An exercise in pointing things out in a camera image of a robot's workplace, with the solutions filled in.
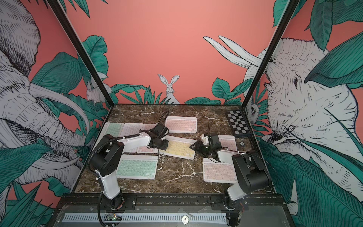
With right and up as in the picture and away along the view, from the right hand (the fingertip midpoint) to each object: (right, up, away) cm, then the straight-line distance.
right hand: (191, 146), depth 90 cm
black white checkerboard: (+37, +13, +14) cm, 42 cm away
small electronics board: (-40, -32, -20) cm, 55 cm away
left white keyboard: (-46, +10, +14) cm, 49 cm away
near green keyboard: (-34, -12, -4) cm, 36 cm away
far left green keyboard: (-57, +10, +14) cm, 60 cm away
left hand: (-16, 0, +6) cm, 17 cm away
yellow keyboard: (-8, -2, +5) cm, 10 cm away
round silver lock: (-4, -33, -20) cm, 39 cm away
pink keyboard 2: (-34, +12, +17) cm, 39 cm away
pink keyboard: (+27, +2, +9) cm, 28 cm away
